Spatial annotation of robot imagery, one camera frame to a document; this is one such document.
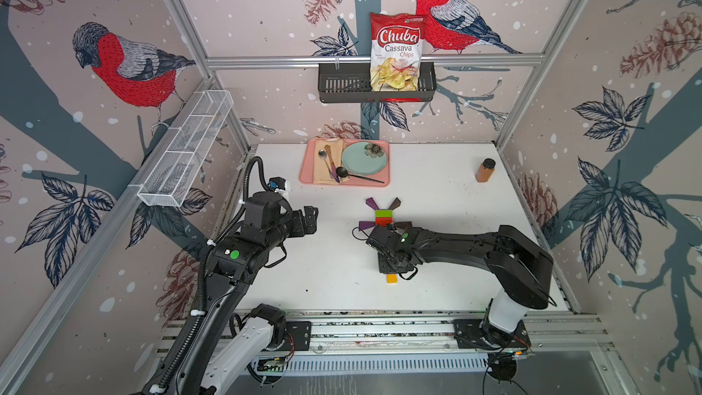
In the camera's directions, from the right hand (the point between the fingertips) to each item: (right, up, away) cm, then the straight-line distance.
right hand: (385, 267), depth 86 cm
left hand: (-22, +22, -15) cm, 34 cm away
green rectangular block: (+1, +15, +12) cm, 20 cm away
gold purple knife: (-19, +32, +27) cm, 46 cm away
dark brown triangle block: (+6, +18, +15) cm, 24 cm away
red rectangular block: (+1, +13, +8) cm, 16 cm away
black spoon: (-15, +30, +24) cm, 42 cm away
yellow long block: (+2, -3, -2) cm, 4 cm away
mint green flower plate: (-6, +36, +29) cm, 46 cm away
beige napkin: (-24, +30, +25) cm, 46 cm away
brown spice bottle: (+41, +31, +18) cm, 54 cm away
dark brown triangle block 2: (+7, +12, +9) cm, 16 cm away
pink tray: (-30, +30, +25) cm, 49 cm away
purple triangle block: (-4, +19, +15) cm, 24 cm away
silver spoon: (-24, +38, +32) cm, 55 cm away
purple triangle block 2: (-6, +12, +9) cm, 16 cm away
